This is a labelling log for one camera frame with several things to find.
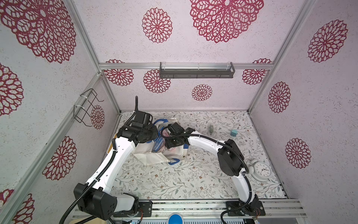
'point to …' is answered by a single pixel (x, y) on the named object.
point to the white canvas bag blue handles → (143, 151)
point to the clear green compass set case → (211, 129)
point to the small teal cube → (234, 132)
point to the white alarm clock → (260, 171)
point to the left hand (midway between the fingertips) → (156, 134)
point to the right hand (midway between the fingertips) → (167, 142)
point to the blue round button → (175, 219)
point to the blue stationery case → (158, 144)
